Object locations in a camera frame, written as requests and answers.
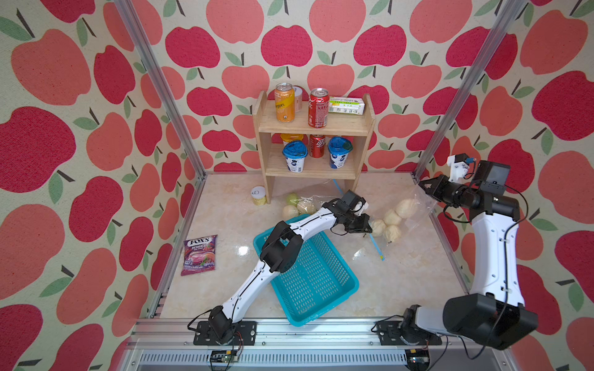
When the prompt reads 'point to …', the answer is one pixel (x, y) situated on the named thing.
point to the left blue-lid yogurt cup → (295, 153)
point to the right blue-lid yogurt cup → (339, 148)
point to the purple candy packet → (199, 254)
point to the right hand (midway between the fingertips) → (424, 188)
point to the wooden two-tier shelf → (271, 158)
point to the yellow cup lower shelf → (290, 137)
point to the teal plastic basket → (322, 277)
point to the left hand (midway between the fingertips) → (376, 237)
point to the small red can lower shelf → (316, 145)
